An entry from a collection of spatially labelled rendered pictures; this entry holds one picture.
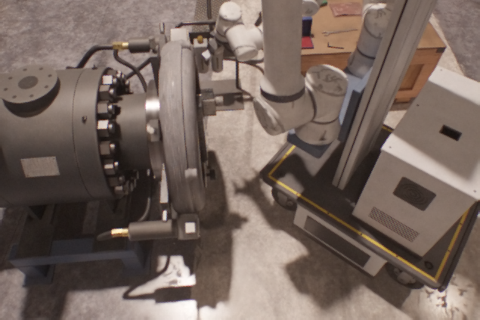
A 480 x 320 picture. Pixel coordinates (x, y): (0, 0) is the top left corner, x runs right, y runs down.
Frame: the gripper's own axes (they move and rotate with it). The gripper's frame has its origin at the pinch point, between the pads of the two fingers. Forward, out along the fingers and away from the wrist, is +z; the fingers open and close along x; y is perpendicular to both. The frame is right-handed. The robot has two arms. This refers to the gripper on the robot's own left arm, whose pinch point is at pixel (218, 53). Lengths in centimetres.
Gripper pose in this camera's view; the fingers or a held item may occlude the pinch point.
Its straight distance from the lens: 181.1
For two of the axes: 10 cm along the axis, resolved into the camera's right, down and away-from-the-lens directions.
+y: -6.6, -7.5, 0.9
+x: -7.3, 6.0, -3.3
